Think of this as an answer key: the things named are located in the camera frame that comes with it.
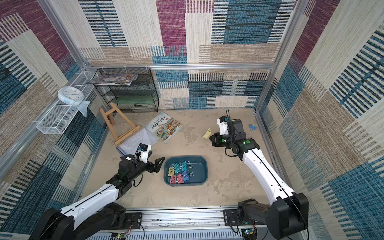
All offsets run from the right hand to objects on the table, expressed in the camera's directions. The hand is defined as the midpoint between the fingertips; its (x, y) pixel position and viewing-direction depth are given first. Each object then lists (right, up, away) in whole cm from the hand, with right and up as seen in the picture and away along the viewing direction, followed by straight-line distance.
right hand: (209, 136), depth 79 cm
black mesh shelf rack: (-48, +28, +35) cm, 66 cm away
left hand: (-28, -10, +4) cm, 30 cm away
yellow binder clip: (-21, -21, +8) cm, 31 cm away
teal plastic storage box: (-4, -21, +12) cm, 24 cm away
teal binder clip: (-14, -18, +10) cm, 25 cm away
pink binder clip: (-20, -25, +5) cm, 32 cm away
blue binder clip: (-13, -23, +6) cm, 27 cm away
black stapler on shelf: (-48, +20, +32) cm, 61 cm away
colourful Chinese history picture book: (-30, +4, +30) cm, 42 cm away
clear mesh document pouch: (-50, -8, +20) cm, 55 cm away
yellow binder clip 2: (-1, +1, 0) cm, 2 cm away
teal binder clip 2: (-18, -19, +9) cm, 28 cm away
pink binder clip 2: (-16, -24, +5) cm, 29 cm away
